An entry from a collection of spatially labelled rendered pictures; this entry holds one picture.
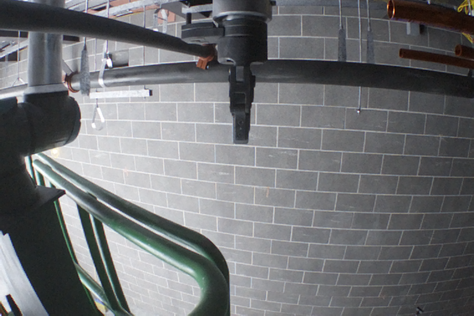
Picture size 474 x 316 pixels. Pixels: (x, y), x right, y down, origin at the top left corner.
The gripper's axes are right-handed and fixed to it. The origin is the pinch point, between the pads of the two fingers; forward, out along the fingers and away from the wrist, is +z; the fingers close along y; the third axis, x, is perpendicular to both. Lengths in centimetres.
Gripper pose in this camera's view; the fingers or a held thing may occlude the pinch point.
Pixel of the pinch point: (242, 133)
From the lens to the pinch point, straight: 39.3
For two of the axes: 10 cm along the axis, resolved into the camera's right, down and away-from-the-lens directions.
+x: -10.0, -0.2, 0.7
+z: 0.0, 9.8, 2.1
